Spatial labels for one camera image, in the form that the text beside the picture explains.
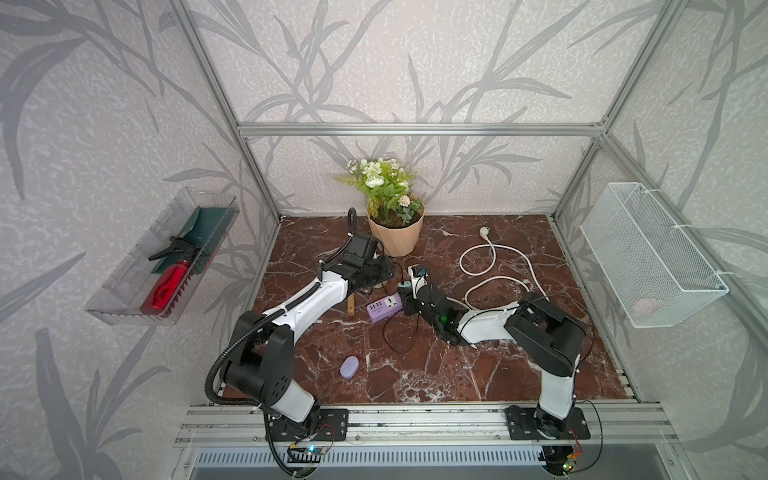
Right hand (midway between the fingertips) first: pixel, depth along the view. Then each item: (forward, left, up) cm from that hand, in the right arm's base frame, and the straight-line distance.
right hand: (402, 285), depth 92 cm
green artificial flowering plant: (+24, +4, +15) cm, 28 cm away
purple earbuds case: (-23, +15, -5) cm, 28 cm away
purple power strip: (-5, +6, -4) cm, 9 cm away
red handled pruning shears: (-17, +47, +28) cm, 58 cm away
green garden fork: (-4, +16, -5) cm, 18 cm away
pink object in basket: (-15, -59, +13) cm, 62 cm away
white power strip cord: (+1, -22, -8) cm, 23 cm away
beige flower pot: (+14, +2, +4) cm, 15 cm away
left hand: (+1, +2, +7) cm, 7 cm away
